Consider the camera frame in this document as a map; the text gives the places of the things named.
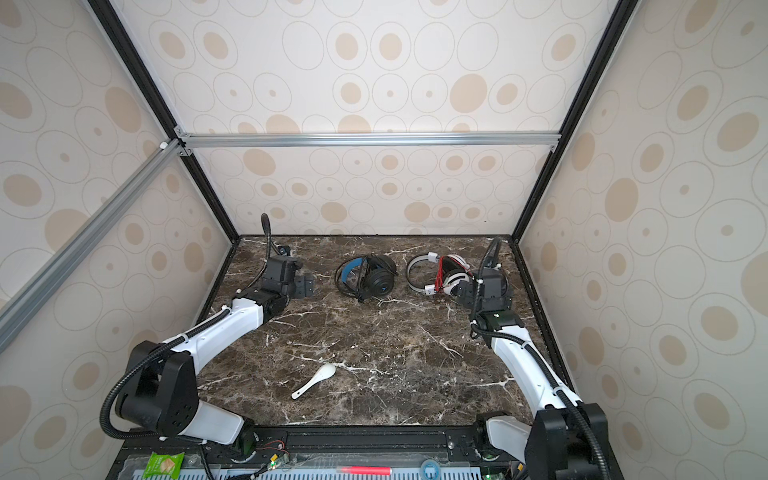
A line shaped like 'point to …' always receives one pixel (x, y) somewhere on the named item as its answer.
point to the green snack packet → (164, 467)
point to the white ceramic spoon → (325, 372)
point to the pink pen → (365, 470)
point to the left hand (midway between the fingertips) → (301, 272)
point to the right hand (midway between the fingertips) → (485, 285)
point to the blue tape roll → (430, 470)
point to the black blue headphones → (366, 276)
